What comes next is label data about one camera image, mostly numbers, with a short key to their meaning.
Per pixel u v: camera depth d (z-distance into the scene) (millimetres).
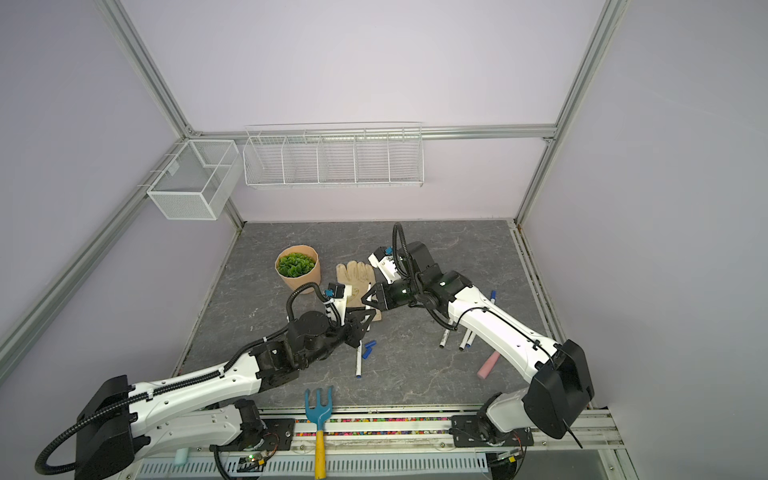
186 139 916
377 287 680
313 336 543
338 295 632
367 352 869
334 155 991
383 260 682
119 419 406
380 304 651
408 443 737
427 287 586
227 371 502
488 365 827
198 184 969
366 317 716
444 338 890
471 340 887
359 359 848
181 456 694
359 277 1034
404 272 675
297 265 935
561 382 401
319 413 764
